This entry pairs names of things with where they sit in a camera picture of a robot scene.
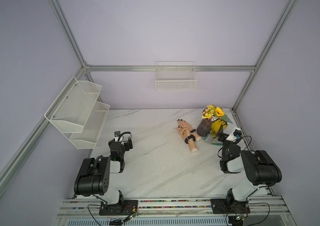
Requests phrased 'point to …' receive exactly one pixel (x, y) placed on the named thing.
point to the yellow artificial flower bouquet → (213, 112)
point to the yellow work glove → (216, 126)
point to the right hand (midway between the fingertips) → (228, 128)
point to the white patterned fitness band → (193, 131)
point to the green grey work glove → (214, 141)
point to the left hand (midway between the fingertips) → (122, 139)
